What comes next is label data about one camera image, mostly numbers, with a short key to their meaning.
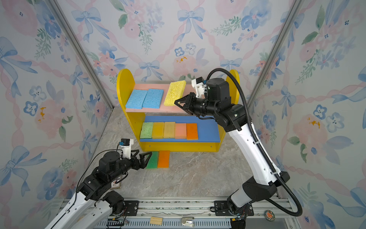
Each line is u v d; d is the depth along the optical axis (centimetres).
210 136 88
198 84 53
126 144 61
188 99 53
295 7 69
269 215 72
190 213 73
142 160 63
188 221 69
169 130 86
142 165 63
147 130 86
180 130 86
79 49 84
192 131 86
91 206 49
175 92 60
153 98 67
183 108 53
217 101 42
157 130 86
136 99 66
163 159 90
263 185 39
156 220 70
